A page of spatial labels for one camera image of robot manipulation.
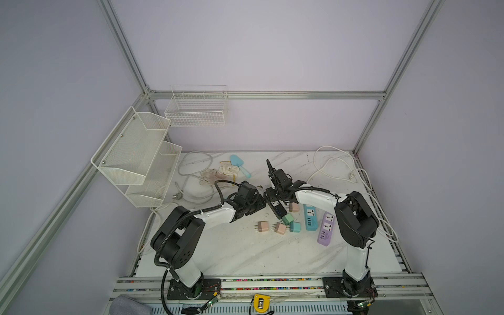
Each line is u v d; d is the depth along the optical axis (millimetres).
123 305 676
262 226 883
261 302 699
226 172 1096
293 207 954
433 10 683
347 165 1144
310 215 911
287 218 904
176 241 458
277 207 938
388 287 763
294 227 878
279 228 878
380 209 1010
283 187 738
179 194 981
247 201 720
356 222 503
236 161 1151
